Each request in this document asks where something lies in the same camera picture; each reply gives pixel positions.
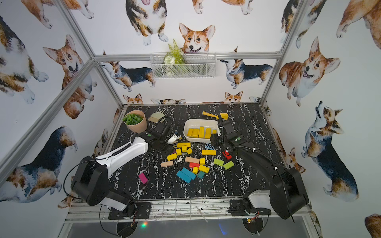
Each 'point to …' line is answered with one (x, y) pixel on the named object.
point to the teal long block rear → (189, 174)
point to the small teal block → (201, 174)
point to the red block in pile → (194, 164)
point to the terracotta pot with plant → (136, 120)
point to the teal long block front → (180, 174)
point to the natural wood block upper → (192, 160)
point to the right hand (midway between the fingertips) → (212, 136)
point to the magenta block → (143, 178)
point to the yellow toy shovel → (222, 115)
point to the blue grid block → (209, 146)
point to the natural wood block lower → (167, 163)
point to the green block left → (218, 161)
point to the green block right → (228, 165)
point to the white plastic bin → (200, 130)
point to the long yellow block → (209, 152)
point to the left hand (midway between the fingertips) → (171, 144)
